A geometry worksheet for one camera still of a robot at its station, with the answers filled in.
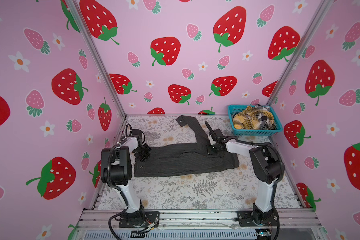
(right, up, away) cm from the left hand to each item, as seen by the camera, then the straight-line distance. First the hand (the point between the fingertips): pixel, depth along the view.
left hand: (150, 154), depth 98 cm
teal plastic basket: (+61, +33, +17) cm, 71 cm away
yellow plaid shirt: (+69, +24, +8) cm, 74 cm away
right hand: (+39, +2, +2) cm, 39 cm away
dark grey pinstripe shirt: (+22, -2, -3) cm, 22 cm away
